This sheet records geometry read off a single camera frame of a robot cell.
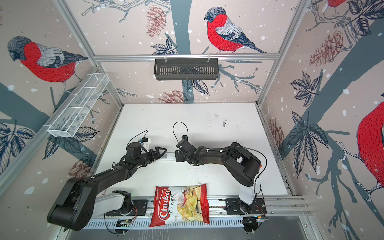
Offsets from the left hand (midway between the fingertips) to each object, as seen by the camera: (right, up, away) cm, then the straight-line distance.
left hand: (162, 152), depth 86 cm
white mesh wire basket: (-43, +19, -14) cm, 49 cm away
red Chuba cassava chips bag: (+12, -21, -16) cm, 29 cm away
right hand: (+10, -4, +6) cm, 12 cm away
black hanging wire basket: (+13, +55, +21) cm, 60 cm away
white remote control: (+3, -4, +4) cm, 6 cm away
